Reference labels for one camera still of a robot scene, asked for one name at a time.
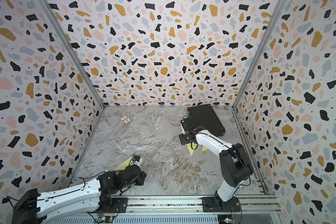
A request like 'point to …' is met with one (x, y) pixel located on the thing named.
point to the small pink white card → (125, 119)
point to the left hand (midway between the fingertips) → (149, 176)
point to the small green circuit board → (105, 219)
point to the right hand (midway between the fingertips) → (185, 138)
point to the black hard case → (206, 117)
